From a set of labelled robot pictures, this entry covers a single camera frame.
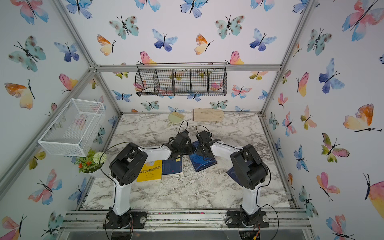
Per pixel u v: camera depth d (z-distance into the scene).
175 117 1.18
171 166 0.91
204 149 0.71
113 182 0.55
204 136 0.78
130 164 0.53
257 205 0.60
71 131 0.91
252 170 0.50
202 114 1.18
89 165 0.77
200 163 0.91
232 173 0.89
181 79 0.98
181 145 0.79
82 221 0.75
